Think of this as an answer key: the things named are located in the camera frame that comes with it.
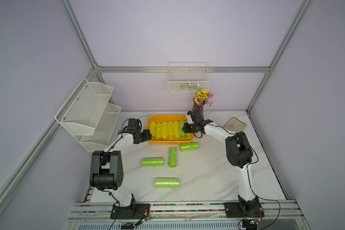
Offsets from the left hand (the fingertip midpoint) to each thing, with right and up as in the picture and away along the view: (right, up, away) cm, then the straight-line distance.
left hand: (147, 138), depth 95 cm
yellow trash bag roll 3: (+11, +5, +9) cm, 15 cm away
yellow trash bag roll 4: (+15, +6, +10) cm, 19 cm away
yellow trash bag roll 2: (+7, +4, +7) cm, 10 cm away
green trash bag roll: (+24, +2, +6) cm, 25 cm away
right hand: (+25, +5, +7) cm, 27 cm away
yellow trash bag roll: (+3, +5, +9) cm, 10 cm away
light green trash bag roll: (+18, -24, -16) cm, 33 cm away
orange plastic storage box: (+30, 0, +6) cm, 30 cm away
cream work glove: (+66, +9, +16) cm, 68 cm away
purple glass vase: (+35, +19, +8) cm, 41 cm away
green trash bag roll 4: (+5, -15, -7) cm, 17 cm away
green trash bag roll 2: (+28, -6, -1) cm, 29 cm away
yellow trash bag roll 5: (+20, +5, +9) cm, 22 cm away
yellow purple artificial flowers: (+37, +27, +1) cm, 46 cm away
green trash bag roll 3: (+17, -12, -4) cm, 21 cm away
